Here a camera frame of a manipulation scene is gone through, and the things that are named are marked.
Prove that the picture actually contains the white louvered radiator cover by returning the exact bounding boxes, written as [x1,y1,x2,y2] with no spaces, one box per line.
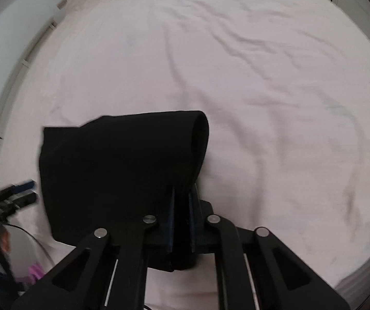
[0,19,58,140]

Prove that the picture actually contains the black pants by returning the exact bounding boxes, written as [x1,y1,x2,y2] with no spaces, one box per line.
[39,110,210,272]

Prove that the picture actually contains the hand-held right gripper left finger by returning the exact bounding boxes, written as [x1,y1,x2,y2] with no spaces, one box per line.
[11,187,176,310]

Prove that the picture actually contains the pink plastic object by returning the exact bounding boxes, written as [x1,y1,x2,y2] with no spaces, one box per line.
[26,262,45,282]

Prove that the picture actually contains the black cable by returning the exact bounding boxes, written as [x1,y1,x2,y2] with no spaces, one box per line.
[4,223,54,265]

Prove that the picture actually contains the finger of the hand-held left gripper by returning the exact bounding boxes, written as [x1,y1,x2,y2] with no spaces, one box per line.
[0,180,34,201]
[9,194,38,210]

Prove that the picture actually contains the bed with pink sheet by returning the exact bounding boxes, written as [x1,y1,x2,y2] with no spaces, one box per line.
[0,0,370,310]

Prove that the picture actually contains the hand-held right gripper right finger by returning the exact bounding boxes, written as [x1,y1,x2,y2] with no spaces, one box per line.
[189,190,350,310]

